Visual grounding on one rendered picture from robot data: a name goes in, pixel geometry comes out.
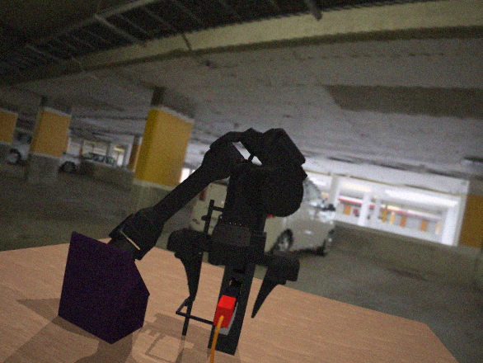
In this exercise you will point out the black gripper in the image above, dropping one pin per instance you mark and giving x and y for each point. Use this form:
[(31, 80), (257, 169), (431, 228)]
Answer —
[(188, 244)]

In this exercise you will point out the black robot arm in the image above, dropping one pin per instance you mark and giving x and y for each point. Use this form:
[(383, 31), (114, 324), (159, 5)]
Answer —
[(275, 187)]

